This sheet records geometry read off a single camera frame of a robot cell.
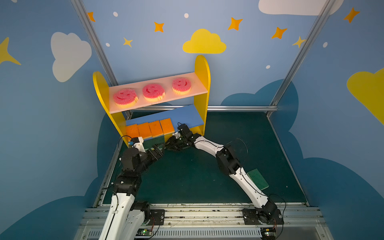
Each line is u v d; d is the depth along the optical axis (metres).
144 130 0.93
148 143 0.67
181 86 0.73
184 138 0.87
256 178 0.87
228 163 0.68
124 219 0.46
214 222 0.73
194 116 1.02
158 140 1.00
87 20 0.73
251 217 0.74
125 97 0.66
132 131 0.90
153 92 0.69
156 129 0.92
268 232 0.72
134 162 0.53
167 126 0.94
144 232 0.71
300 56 0.87
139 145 0.66
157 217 0.73
